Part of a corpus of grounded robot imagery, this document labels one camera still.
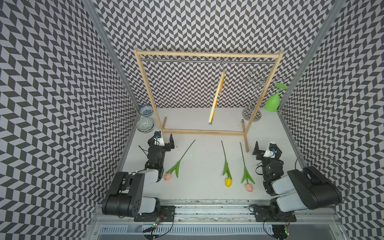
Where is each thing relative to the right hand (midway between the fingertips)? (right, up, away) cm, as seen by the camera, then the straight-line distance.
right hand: (264, 144), depth 85 cm
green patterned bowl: (-77, +10, +21) cm, 80 cm away
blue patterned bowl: (-80, +22, +31) cm, 89 cm away
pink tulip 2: (-10, -18, 0) cm, 20 cm away
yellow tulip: (-21, -20, -4) cm, 30 cm away
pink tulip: (-55, -18, -3) cm, 58 cm away
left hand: (-59, +5, +3) cm, 59 cm away
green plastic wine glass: (+6, +24, +2) cm, 25 cm away
